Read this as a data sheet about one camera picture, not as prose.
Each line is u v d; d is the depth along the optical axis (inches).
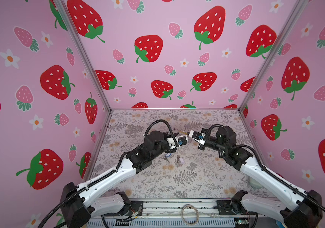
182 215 28.1
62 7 26.6
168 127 20.9
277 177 17.6
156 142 20.5
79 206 14.9
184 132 27.5
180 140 22.5
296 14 27.7
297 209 15.0
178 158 36.6
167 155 36.8
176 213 28.8
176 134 27.1
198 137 22.3
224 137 20.5
